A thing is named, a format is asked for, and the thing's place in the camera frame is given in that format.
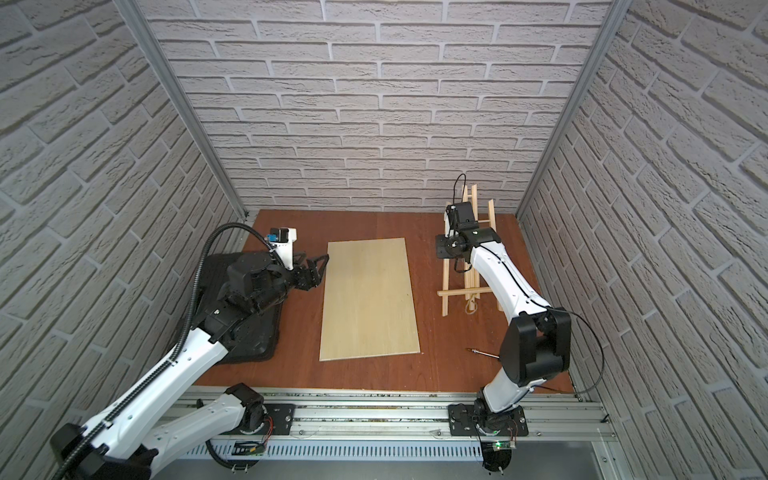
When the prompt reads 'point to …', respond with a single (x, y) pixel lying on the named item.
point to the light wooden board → (368, 306)
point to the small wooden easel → (472, 289)
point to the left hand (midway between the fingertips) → (321, 250)
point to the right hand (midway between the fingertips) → (451, 245)
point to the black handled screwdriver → (482, 353)
